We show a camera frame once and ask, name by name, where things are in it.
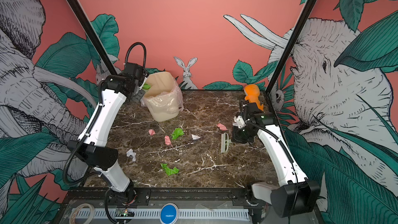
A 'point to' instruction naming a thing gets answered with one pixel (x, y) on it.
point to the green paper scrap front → (169, 170)
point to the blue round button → (169, 213)
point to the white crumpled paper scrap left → (130, 152)
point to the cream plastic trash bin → (164, 99)
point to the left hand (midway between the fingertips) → (130, 89)
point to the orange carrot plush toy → (252, 92)
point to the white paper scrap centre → (194, 137)
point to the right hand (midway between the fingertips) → (231, 137)
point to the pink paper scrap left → (152, 132)
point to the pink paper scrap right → (222, 126)
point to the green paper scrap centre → (177, 132)
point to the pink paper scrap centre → (167, 140)
